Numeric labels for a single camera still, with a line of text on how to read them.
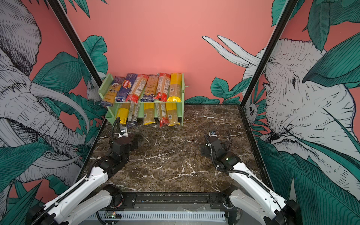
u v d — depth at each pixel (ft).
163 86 2.89
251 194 1.51
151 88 2.89
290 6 2.26
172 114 3.09
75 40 2.68
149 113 3.05
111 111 3.05
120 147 1.88
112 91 2.82
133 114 3.05
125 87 2.88
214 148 1.91
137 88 2.84
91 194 1.65
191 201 2.48
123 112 3.13
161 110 3.05
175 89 2.89
